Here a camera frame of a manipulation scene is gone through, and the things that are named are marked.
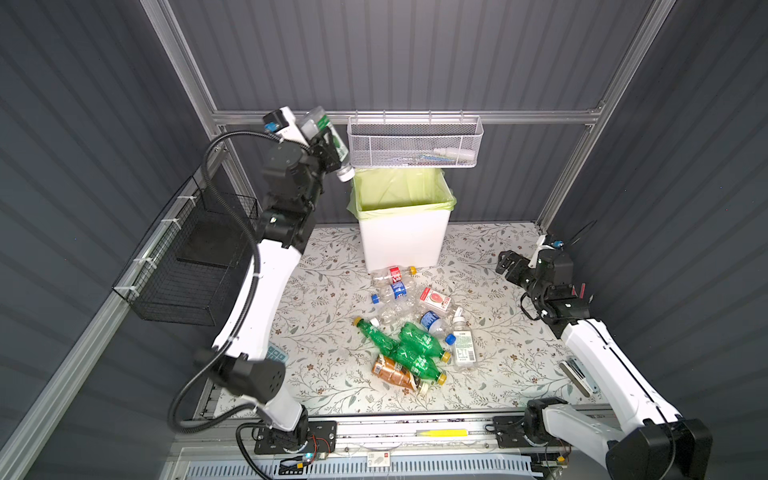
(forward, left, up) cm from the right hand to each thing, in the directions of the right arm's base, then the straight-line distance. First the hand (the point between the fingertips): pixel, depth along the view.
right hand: (518, 261), depth 79 cm
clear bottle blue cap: (+2, +33, -19) cm, 38 cm away
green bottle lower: (-21, +27, -18) cm, 39 cm away
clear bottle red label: (+9, +34, -18) cm, 40 cm away
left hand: (+10, +47, +33) cm, 58 cm away
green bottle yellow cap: (-15, +36, -18) cm, 43 cm away
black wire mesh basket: (-6, +86, +5) cm, 87 cm away
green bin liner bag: (+33, +36, -2) cm, 48 cm away
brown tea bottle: (-22, +36, -17) cm, 46 cm away
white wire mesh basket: (+65, +25, -2) cm, 70 cm away
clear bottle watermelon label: (-1, +21, -18) cm, 28 cm away
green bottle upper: (-13, +29, -19) cm, 36 cm away
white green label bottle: (-16, +13, -20) cm, 29 cm away
